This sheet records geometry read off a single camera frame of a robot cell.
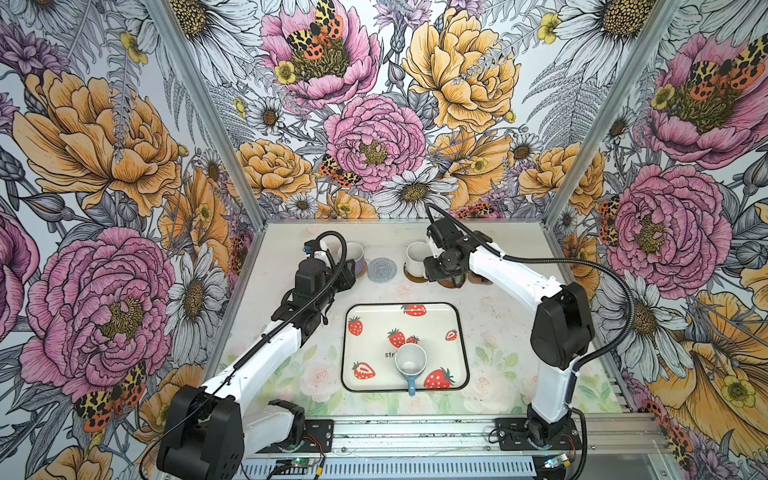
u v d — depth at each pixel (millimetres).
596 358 505
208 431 401
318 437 734
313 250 705
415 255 994
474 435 761
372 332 943
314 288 625
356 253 1073
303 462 709
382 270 1074
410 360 848
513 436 734
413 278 1031
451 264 761
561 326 488
